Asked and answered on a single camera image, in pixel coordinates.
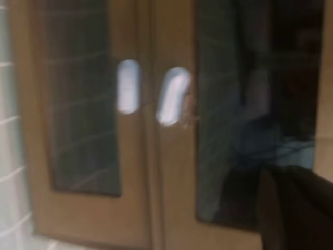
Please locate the brown cardboard shoebox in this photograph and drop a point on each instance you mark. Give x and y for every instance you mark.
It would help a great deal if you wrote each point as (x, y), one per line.
(177, 124)

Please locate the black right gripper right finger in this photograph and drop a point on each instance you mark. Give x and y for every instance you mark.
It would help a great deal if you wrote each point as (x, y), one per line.
(313, 188)

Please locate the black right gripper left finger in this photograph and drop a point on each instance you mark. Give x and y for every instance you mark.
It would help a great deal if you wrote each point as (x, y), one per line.
(285, 219)

